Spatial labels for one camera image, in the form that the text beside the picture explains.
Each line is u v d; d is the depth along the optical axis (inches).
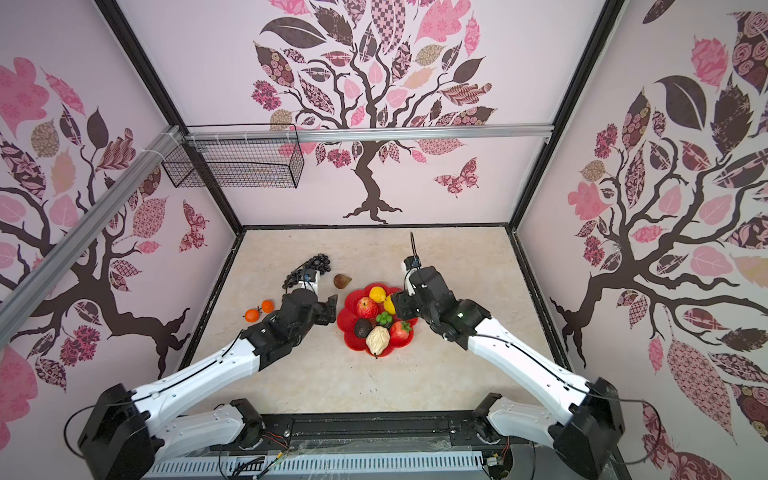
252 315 37.0
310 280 27.2
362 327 33.7
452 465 27.4
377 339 32.8
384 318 34.5
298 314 23.3
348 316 35.7
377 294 36.6
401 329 33.6
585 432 14.6
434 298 21.9
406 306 26.3
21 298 19.9
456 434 29.1
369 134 36.8
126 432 15.0
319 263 40.8
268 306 37.4
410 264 26.3
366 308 35.4
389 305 36.3
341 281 39.5
